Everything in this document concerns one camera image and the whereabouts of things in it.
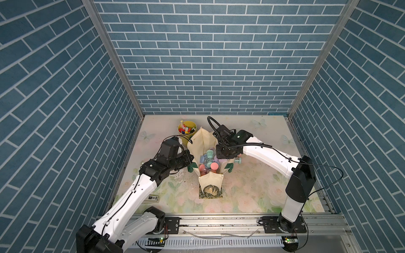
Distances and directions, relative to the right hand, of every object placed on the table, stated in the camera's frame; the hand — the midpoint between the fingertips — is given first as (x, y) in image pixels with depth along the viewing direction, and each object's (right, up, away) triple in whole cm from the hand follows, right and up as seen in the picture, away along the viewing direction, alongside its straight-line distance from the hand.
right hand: (220, 155), depth 83 cm
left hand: (-11, 0, -7) cm, 13 cm away
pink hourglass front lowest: (-9, -9, +4) cm, 14 cm away
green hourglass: (-6, 0, +9) cm, 10 cm away
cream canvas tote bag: (-5, -14, -4) cm, 15 cm away
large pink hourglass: (-3, -5, 0) cm, 6 cm away
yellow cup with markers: (-20, +13, +11) cm, 26 cm away
